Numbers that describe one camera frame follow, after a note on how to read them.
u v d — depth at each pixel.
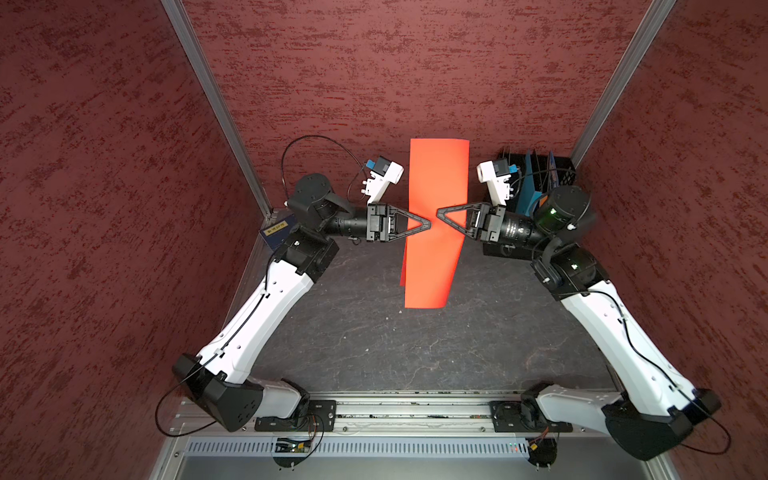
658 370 0.38
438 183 0.51
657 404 0.37
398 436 0.73
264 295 0.43
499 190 0.49
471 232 0.51
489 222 0.46
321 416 0.74
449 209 0.51
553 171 0.92
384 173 0.49
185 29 0.73
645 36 0.75
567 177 1.02
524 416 0.67
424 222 0.49
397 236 0.49
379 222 0.46
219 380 0.38
